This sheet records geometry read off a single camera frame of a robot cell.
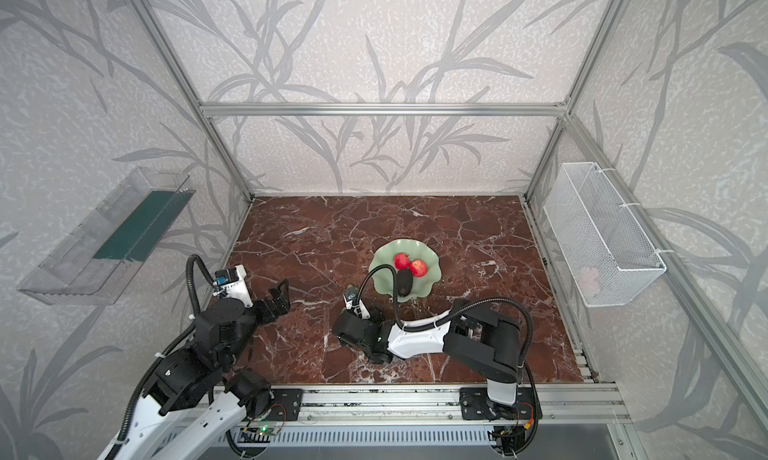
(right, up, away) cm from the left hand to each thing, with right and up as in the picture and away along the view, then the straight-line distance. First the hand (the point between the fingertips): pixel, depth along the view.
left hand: (279, 277), depth 71 cm
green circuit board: (-3, -37, 0) cm, 37 cm away
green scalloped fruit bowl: (+34, +4, +28) cm, 44 cm away
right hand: (+15, -12, +16) cm, 25 cm away
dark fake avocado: (+30, -6, +22) cm, 38 cm away
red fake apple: (+29, 0, +26) cm, 39 cm away
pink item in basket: (+76, -1, +3) cm, 76 cm away
